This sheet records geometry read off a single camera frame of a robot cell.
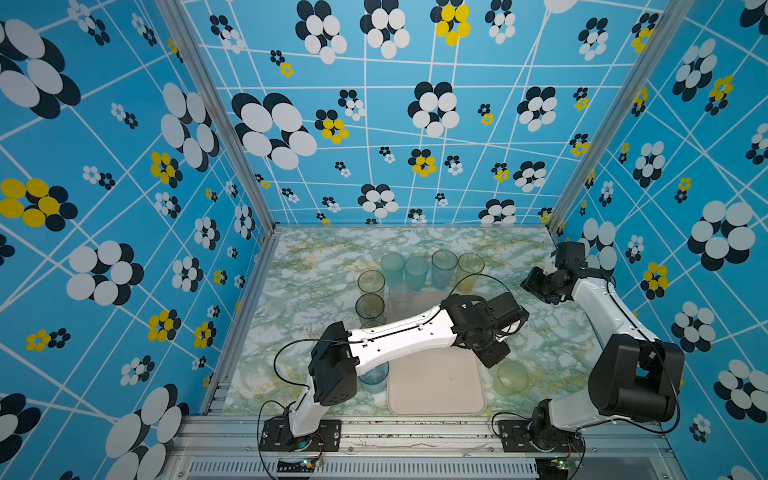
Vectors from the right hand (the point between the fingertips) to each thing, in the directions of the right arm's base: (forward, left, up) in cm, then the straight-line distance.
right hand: (529, 285), depth 89 cm
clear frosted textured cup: (-1, +39, -7) cm, 40 cm away
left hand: (-23, +15, +5) cm, 28 cm away
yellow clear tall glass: (+8, +16, -2) cm, 18 cm away
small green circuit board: (-44, +62, -11) cm, 77 cm away
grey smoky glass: (-9, +48, +1) cm, 49 cm away
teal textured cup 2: (+6, +34, 0) cm, 35 cm away
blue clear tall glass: (+8, +25, +2) cm, 27 cm away
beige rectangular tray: (-25, +27, -11) cm, 38 cm away
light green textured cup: (-24, +8, -11) cm, 27 cm away
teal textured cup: (+11, +42, -3) cm, 43 cm away
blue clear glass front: (-25, +46, -10) cm, 53 cm away
